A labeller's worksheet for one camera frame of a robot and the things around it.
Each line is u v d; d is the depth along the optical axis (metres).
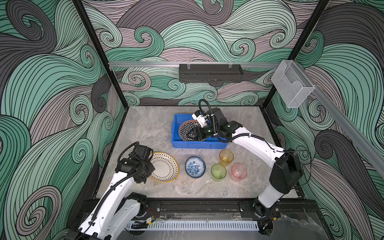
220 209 0.74
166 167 0.88
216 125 0.62
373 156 0.50
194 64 0.93
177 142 0.97
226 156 0.92
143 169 0.53
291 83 0.79
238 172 0.85
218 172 0.85
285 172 0.43
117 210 0.46
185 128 1.04
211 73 0.97
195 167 0.83
